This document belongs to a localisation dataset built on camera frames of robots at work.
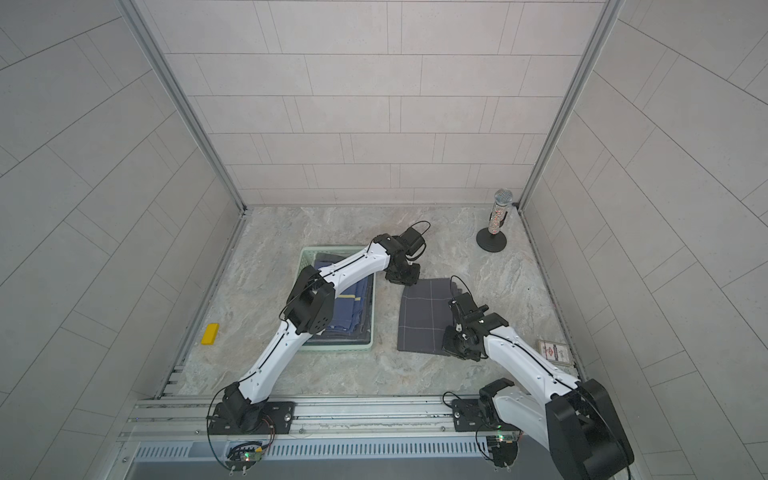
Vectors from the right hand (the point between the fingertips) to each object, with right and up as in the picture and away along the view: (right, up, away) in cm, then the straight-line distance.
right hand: (446, 347), depth 84 cm
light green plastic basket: (-44, +24, +12) cm, 51 cm away
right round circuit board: (+11, -18, -16) cm, 26 cm away
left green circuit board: (-48, -18, -18) cm, 54 cm away
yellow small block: (-67, +4, -1) cm, 67 cm away
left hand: (-7, +16, +14) cm, 22 cm away
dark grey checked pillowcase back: (-6, +9, +3) cm, 11 cm away
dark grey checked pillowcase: (-31, +4, -3) cm, 31 cm away
